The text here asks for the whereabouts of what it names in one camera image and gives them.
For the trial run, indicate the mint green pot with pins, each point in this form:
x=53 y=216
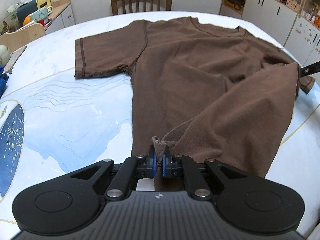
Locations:
x=40 y=13

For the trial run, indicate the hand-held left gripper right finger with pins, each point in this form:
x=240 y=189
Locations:
x=164 y=166

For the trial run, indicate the orange fruit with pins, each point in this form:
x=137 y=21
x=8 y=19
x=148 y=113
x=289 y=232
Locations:
x=27 y=20

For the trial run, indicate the green yellow bread box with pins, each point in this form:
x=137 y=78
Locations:
x=27 y=7

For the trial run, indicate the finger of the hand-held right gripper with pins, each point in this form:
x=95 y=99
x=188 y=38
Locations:
x=311 y=68

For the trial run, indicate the low white sideboard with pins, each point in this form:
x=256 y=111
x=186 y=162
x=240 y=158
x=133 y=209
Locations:
x=62 y=17

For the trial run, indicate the pale green round toy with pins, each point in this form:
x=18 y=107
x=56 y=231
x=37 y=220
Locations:
x=3 y=55

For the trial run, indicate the blue cloth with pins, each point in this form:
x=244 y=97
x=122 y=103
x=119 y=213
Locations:
x=3 y=82

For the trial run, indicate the light wooden high chair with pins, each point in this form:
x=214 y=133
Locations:
x=25 y=33

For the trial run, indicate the brown T-shirt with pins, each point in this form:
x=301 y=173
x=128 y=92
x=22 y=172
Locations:
x=190 y=80

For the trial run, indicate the blue white printed tablecloth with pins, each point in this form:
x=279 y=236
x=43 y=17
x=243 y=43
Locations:
x=75 y=105

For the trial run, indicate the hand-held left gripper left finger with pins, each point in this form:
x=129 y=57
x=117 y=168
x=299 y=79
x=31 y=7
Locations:
x=154 y=163

